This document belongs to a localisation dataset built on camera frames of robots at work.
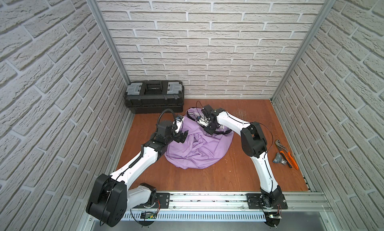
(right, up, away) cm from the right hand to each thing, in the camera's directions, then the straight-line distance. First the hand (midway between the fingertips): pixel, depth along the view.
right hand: (212, 128), depth 101 cm
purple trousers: (-9, -12, -11) cm, 18 cm away
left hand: (-19, +4, -17) cm, 26 cm away
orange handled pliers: (+45, -15, -12) cm, 49 cm away
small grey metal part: (+38, -17, -15) cm, 44 cm away
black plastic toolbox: (-41, +22, -3) cm, 46 cm away
